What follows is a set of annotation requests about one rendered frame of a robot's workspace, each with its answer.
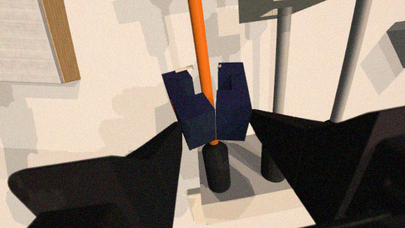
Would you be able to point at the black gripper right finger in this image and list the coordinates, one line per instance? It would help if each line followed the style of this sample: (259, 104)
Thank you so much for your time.
(324, 162)

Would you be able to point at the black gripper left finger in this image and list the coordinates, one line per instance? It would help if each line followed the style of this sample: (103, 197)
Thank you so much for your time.
(143, 183)

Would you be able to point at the dark navy block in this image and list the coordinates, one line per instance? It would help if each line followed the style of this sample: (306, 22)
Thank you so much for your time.
(197, 115)

